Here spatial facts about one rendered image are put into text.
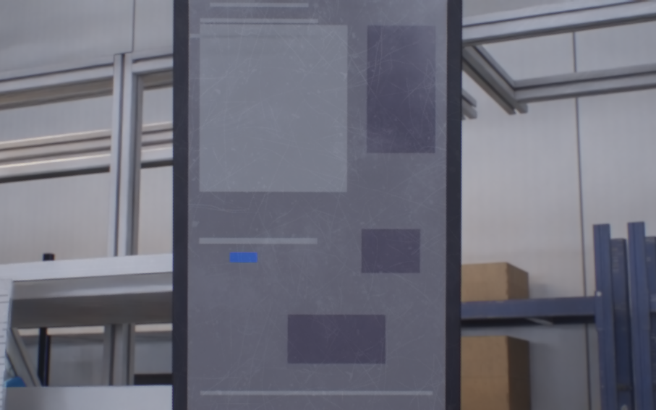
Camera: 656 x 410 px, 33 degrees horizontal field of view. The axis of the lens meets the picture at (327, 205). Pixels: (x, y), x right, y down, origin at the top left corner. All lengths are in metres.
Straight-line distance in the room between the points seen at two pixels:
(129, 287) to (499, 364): 2.84
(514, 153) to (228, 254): 3.82
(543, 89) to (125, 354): 1.05
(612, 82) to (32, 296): 1.31
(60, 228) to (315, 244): 4.83
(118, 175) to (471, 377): 2.38
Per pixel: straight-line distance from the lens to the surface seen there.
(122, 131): 2.22
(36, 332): 5.18
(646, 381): 4.15
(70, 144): 2.94
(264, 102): 1.12
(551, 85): 2.44
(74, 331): 5.06
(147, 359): 5.51
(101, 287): 1.61
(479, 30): 2.04
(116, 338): 2.16
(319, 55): 1.12
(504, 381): 4.28
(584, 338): 4.70
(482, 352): 4.31
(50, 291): 1.67
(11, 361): 2.83
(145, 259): 1.47
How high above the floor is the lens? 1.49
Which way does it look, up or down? 11 degrees up
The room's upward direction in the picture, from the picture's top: straight up
